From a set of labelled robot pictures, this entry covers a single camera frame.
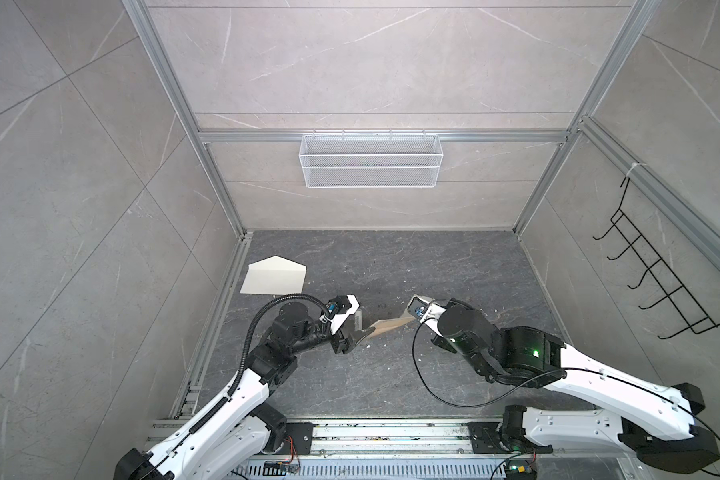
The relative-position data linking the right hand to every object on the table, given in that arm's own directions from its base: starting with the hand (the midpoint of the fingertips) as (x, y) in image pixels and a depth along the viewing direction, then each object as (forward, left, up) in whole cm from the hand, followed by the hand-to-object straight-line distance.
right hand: (439, 302), depth 67 cm
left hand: (+1, +17, -4) cm, 18 cm away
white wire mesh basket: (+55, +14, +2) cm, 57 cm away
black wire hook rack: (0, -51, +3) cm, 51 cm away
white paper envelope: (+29, +50, -28) cm, 65 cm away
